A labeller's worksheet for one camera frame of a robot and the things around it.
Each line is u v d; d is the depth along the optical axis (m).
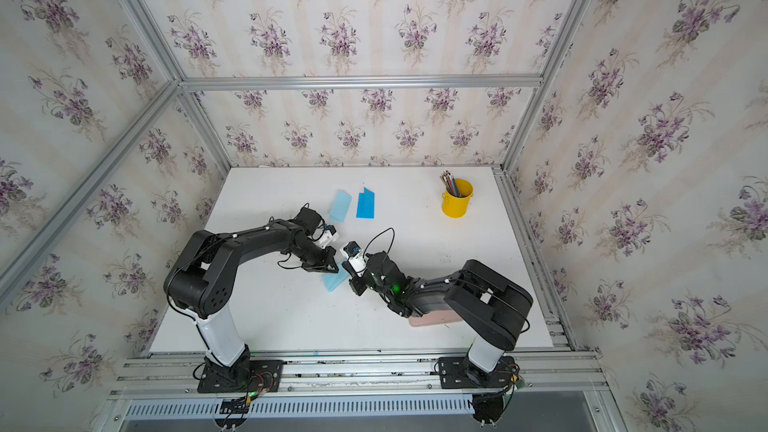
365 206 1.05
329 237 0.89
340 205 1.06
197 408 0.76
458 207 1.03
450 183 0.96
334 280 0.90
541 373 0.75
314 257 0.81
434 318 0.79
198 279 0.49
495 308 0.45
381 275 0.65
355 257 0.73
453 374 0.73
